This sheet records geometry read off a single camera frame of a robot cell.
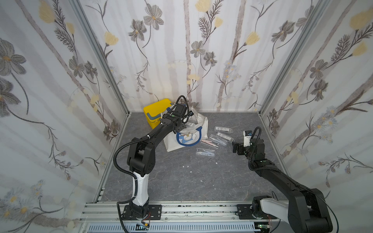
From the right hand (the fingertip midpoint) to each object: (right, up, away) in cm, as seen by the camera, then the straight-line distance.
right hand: (242, 140), depth 87 cm
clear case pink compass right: (-18, -3, +14) cm, 23 cm away
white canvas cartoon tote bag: (-28, +6, +2) cm, 29 cm away
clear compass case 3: (-22, -9, +9) cm, 26 cm away
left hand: (-39, +12, +8) cm, 42 cm away
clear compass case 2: (-7, 0, +17) cm, 18 cm away
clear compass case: (-7, +6, +21) cm, 23 cm away
